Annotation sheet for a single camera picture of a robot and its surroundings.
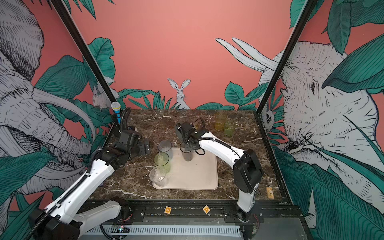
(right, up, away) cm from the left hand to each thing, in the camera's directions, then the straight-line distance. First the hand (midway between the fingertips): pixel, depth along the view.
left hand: (142, 143), depth 79 cm
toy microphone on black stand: (-21, +22, +13) cm, 33 cm away
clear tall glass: (+6, -21, +9) cm, 23 cm away
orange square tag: (+14, -33, -4) cm, 37 cm away
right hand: (+25, -1, +8) cm, 26 cm away
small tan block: (+69, -27, +2) cm, 75 cm away
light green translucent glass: (+9, -10, +7) cm, 15 cm away
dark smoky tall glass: (+23, -10, +17) cm, 31 cm away
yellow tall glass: (+48, +17, +41) cm, 66 cm away
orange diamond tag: (+34, -33, -4) cm, 48 cm away
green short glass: (+54, +8, +31) cm, 62 cm away
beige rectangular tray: (+31, -19, +8) cm, 37 cm away
